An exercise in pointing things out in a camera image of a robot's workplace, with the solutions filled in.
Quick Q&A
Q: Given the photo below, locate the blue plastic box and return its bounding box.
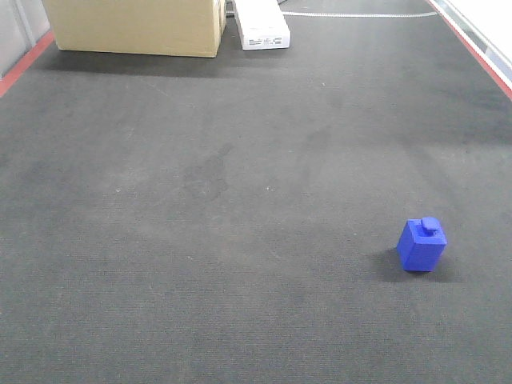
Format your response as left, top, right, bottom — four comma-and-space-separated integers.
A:
396, 218, 449, 274

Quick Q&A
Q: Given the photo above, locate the large cardboard box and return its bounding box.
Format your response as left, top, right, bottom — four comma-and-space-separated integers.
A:
42, 0, 227, 58

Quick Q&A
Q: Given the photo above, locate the long white carton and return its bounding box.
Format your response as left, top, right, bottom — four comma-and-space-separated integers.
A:
233, 0, 292, 51

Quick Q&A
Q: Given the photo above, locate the small blue octagonal part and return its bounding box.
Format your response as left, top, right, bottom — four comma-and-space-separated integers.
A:
418, 216, 441, 234

